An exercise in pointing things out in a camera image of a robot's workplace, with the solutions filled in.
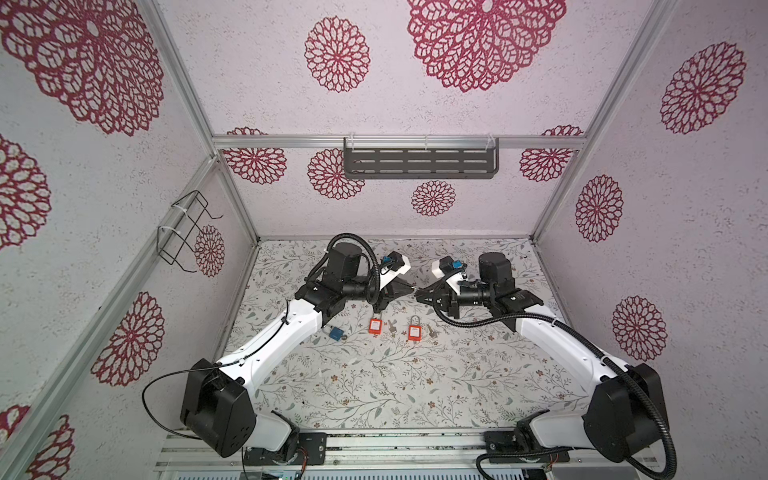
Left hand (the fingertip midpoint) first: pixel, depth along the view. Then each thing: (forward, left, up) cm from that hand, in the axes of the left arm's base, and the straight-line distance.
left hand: (408, 292), depth 73 cm
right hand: (+1, -3, 0) cm, 3 cm away
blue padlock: (+2, +21, -25) cm, 33 cm away
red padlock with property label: (+1, -3, -24) cm, 24 cm away
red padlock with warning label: (+4, +9, -24) cm, 26 cm away
